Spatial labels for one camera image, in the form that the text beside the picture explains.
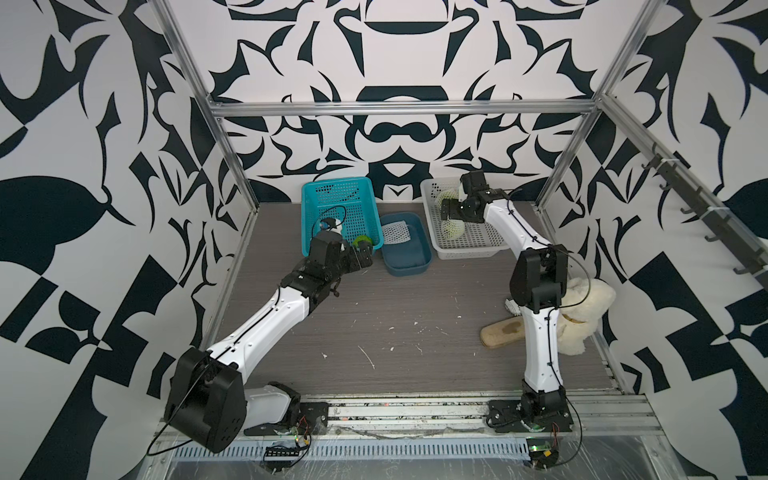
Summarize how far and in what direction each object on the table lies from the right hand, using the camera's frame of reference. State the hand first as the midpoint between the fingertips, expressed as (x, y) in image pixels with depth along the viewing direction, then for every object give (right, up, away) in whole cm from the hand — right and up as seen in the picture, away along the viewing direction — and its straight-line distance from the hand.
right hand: (453, 206), depth 102 cm
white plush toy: (+26, -32, -24) cm, 48 cm away
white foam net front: (0, -8, +3) cm, 8 cm away
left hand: (-31, -12, -19) cm, 38 cm away
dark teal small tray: (-15, -14, +6) cm, 22 cm away
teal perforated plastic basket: (-37, +4, +17) cm, 41 cm away
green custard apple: (-31, -11, +1) cm, 33 cm away
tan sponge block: (+10, -37, -17) cm, 42 cm away
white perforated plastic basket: (+3, -11, +6) cm, 13 cm away
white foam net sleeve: (+1, +5, +10) cm, 11 cm away
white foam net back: (-19, -9, +3) cm, 22 cm away
